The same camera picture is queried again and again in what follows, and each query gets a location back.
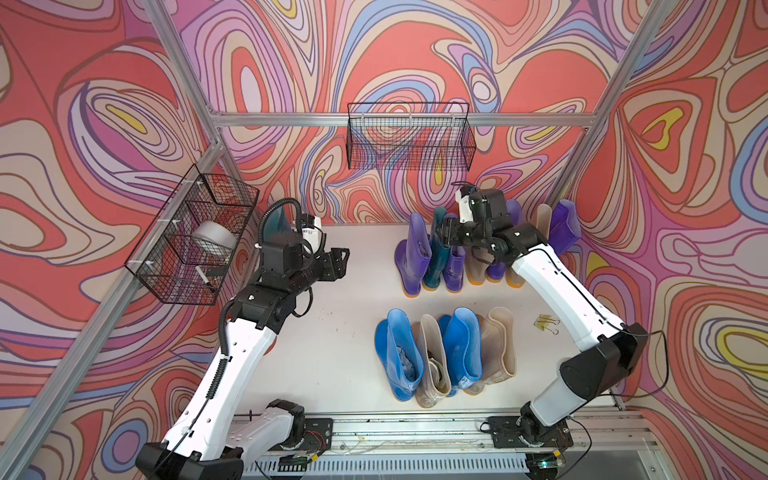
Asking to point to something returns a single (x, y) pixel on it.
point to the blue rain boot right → (461, 334)
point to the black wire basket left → (187, 250)
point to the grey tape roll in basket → (216, 238)
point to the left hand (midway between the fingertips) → (341, 251)
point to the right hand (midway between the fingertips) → (445, 236)
